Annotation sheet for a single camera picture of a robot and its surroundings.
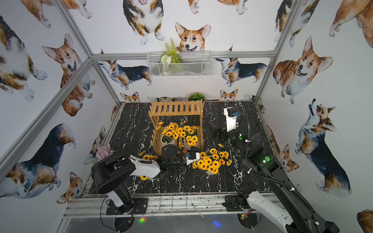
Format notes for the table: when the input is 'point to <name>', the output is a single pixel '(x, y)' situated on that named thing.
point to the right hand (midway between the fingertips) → (217, 119)
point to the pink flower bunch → (103, 152)
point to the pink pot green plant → (196, 96)
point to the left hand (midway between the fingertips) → (206, 159)
